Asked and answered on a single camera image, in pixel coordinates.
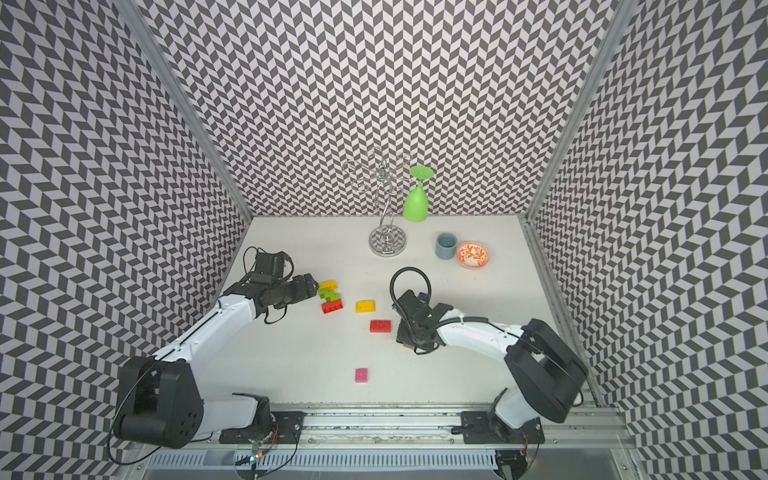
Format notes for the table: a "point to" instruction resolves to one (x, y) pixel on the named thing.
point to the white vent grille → (320, 460)
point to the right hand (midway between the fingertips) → (406, 342)
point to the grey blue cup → (446, 245)
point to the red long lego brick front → (380, 326)
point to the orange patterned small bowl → (472, 255)
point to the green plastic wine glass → (416, 207)
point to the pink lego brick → (361, 375)
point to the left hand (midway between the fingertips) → (307, 291)
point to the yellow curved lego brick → (365, 306)
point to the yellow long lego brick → (330, 284)
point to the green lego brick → (328, 295)
